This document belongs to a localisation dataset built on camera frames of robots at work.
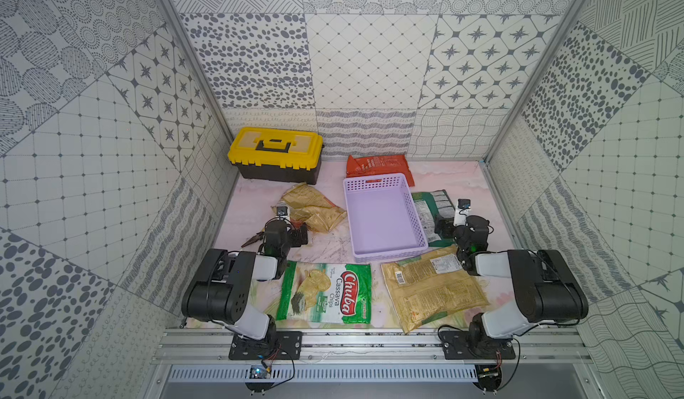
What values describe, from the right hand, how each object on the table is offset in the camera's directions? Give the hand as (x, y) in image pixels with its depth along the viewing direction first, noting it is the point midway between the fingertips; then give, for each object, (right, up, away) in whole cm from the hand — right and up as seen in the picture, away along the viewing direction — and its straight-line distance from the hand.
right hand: (449, 216), depth 95 cm
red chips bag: (-24, +20, +21) cm, 38 cm away
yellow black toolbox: (-66, +23, +8) cm, 70 cm away
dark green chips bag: (-2, -1, +5) cm, 6 cm away
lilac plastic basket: (-24, -2, +5) cm, 24 cm away
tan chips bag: (-54, +4, +11) cm, 55 cm away
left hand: (-58, -2, 0) cm, 58 cm away
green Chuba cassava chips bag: (-44, -23, -11) cm, 51 cm away
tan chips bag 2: (-12, -21, -12) cm, 27 cm away
